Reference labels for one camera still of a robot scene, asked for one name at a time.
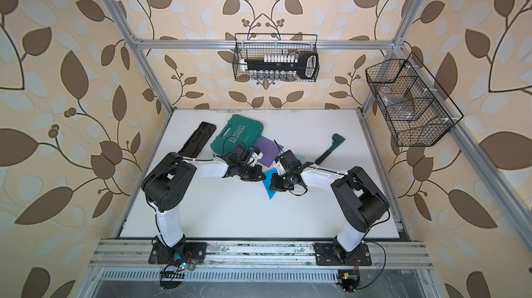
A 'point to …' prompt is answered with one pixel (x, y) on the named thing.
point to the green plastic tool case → (237, 132)
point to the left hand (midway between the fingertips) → (263, 174)
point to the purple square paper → (269, 150)
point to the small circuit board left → (171, 279)
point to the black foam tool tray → (198, 140)
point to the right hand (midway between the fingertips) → (270, 187)
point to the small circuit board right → (348, 280)
